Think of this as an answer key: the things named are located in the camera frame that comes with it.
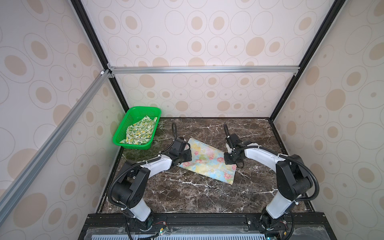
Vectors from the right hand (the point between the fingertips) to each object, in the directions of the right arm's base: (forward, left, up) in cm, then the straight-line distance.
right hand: (228, 160), depth 93 cm
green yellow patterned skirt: (+22, +59, +2) cm, 63 cm away
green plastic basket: (+38, +69, +4) cm, 78 cm away
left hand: (+3, +21, +5) cm, 22 cm away
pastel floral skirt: (0, +12, +1) cm, 12 cm away
